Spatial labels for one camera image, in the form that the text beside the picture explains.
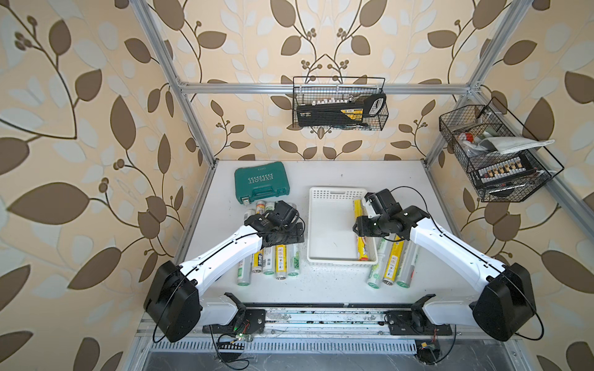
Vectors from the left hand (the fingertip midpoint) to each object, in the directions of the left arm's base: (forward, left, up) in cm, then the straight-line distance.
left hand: (293, 235), depth 82 cm
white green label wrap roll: (-3, +9, -8) cm, 13 cm away
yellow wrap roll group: (-6, +5, -9) cm, 12 cm away
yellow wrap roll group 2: (-6, -37, -8) cm, 39 cm away
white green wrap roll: (-5, 0, -8) cm, 10 cm away
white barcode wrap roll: (-8, +18, -9) cm, 21 cm away
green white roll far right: (-7, -42, -7) cm, 43 cm away
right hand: (+3, -24, +1) cm, 24 cm away
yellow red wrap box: (+2, -26, -8) cm, 27 cm away
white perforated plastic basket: (+13, -16, -12) cm, 24 cm away
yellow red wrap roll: (-5, +13, -9) cm, 17 cm away
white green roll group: (-1, -35, -7) cm, 35 cm away
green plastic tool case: (+30, +17, -7) cm, 35 cm away
